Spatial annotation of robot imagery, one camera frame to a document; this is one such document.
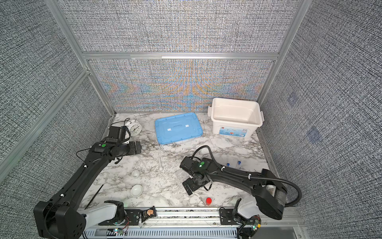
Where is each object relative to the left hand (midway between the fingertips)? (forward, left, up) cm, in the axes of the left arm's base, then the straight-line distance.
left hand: (133, 147), depth 82 cm
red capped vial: (-26, -39, -13) cm, 49 cm away
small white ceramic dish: (-9, +1, -14) cm, 17 cm away
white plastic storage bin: (+31, -67, -12) cm, 75 cm away
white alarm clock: (+22, +5, -8) cm, 24 cm away
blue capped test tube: (-5, -62, -15) cm, 64 cm away
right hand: (-18, -32, -11) cm, 39 cm away
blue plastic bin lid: (+25, -23, -15) cm, 38 cm away
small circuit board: (-30, -8, -14) cm, 34 cm away
